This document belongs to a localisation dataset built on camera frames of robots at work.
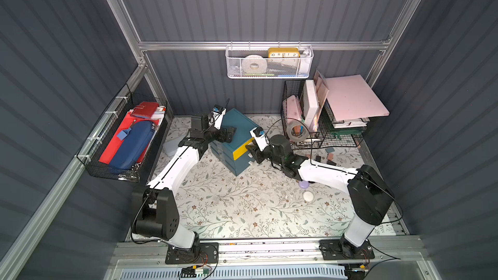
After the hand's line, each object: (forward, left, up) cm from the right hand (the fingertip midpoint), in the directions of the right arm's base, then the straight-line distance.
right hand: (255, 145), depth 85 cm
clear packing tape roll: (+12, -24, -9) cm, 28 cm away
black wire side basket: (-15, +52, +19) cm, 57 cm away
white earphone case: (-17, -24, -16) cm, 34 cm away
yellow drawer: (-4, +6, +3) cm, 8 cm away
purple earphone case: (-11, -23, -17) cm, 30 cm away
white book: (+17, -26, +8) cm, 32 cm away
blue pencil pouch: (-10, +42, +15) cm, 46 cm away
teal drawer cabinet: (-2, +14, -2) cm, 14 cm away
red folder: (-8, +52, +13) cm, 54 cm away
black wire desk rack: (+16, -25, -8) cm, 31 cm away
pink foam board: (+24, -47, +8) cm, 53 cm away
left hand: (+7, +12, +6) cm, 15 cm away
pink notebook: (+27, -21, -4) cm, 35 cm away
